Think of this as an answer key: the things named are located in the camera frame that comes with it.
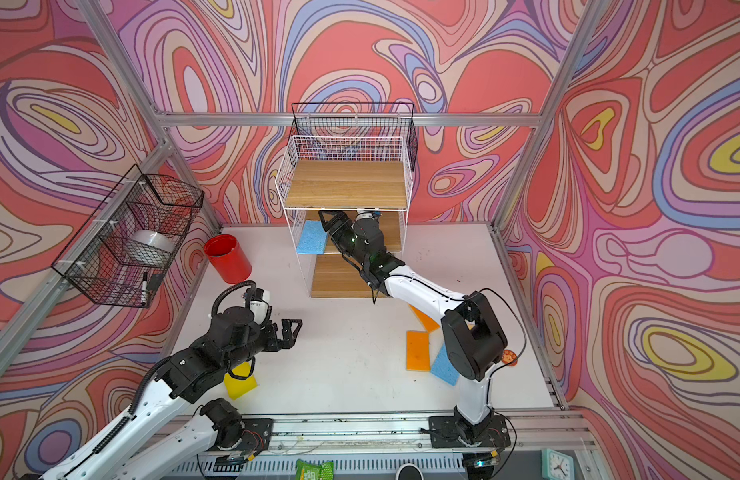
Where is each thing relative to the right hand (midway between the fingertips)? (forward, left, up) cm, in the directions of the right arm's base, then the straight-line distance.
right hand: (322, 223), depth 80 cm
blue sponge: (-3, +3, -4) cm, 6 cm away
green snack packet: (-53, +2, -28) cm, 60 cm away
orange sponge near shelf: (-17, -30, -29) cm, 45 cm away
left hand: (-23, +8, -12) cm, 27 cm away
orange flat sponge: (-25, -26, -30) cm, 47 cm away
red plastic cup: (+4, +35, -19) cm, 40 cm away
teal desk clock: (-53, -54, -29) cm, 81 cm away
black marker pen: (-17, +43, -4) cm, 46 cm away
